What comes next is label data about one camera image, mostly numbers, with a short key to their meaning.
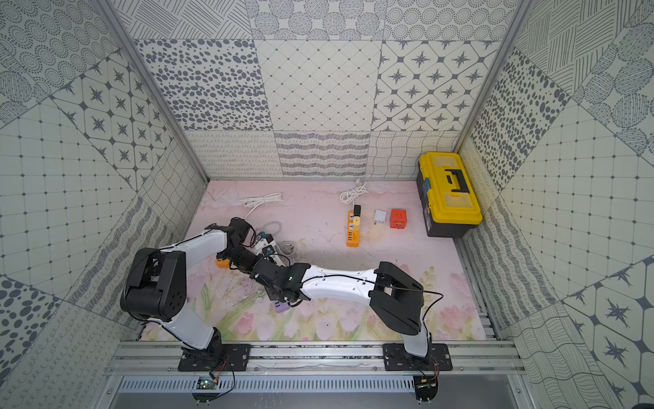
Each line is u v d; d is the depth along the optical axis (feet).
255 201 3.54
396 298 1.47
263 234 2.82
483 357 2.51
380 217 3.43
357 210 3.32
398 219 3.32
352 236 3.23
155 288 1.54
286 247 3.13
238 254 2.47
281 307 2.68
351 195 3.64
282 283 1.97
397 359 2.42
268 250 2.35
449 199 3.05
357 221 3.22
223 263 2.97
